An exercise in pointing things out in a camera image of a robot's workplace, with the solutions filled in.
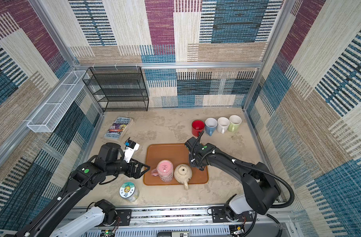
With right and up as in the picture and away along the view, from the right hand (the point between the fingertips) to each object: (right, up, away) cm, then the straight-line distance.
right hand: (197, 163), depth 85 cm
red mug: (+2, +21, +16) cm, 27 cm away
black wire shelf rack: (-56, +48, +25) cm, 78 cm away
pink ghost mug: (-18, -1, -9) cm, 20 cm away
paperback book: (-54, +19, +21) cm, 61 cm away
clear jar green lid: (-35, -11, -11) cm, 38 cm away
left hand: (-27, +4, -14) cm, 31 cm away
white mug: (+19, +22, +15) cm, 33 cm away
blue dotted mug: (+11, +22, +18) cm, 31 cm away
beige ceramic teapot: (-8, -4, -7) cm, 12 cm away
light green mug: (+27, +24, +17) cm, 40 cm away
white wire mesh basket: (-73, +25, -15) cm, 78 cm away
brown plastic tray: (-12, +3, +13) cm, 18 cm away
